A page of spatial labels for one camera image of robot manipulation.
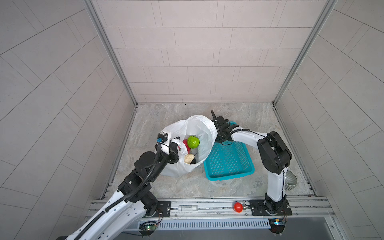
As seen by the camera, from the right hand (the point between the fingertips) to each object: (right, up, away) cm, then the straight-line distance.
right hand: (206, 138), depth 94 cm
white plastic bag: (-4, +9, -13) cm, 16 cm away
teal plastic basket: (+13, -12, -7) cm, 20 cm away
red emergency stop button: (+14, -28, -25) cm, 40 cm away
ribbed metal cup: (+44, -20, -16) cm, 51 cm away
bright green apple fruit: (-8, 0, -13) cm, 15 cm away
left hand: (-12, +5, -29) cm, 32 cm away
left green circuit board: (-27, -34, -30) cm, 53 cm away
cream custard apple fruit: (-10, -8, -16) cm, 21 cm away
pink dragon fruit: (-13, -1, -8) cm, 15 cm away
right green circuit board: (+32, -36, -27) cm, 55 cm away
